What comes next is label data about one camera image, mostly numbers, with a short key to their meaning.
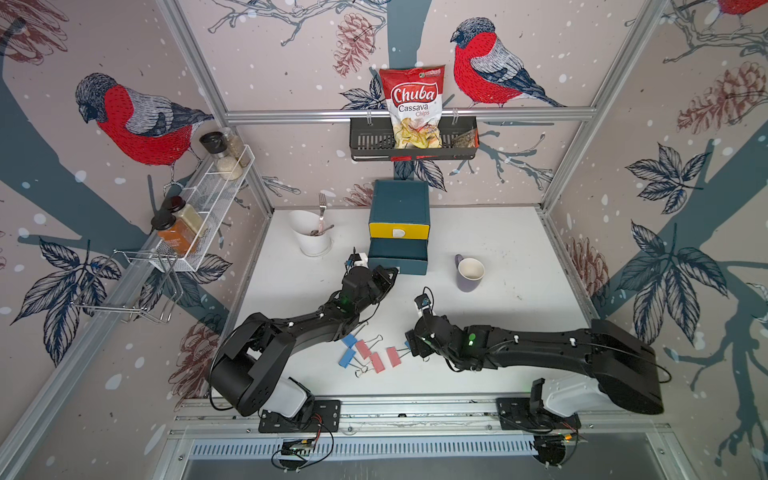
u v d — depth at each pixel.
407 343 0.75
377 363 0.82
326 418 0.73
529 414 0.65
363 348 0.85
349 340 0.85
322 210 1.04
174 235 0.64
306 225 1.03
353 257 0.83
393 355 0.85
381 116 0.91
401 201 0.93
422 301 0.73
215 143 0.78
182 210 0.66
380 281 0.77
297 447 0.71
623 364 0.43
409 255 0.97
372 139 0.95
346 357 0.83
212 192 0.83
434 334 0.60
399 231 0.88
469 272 0.98
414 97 0.81
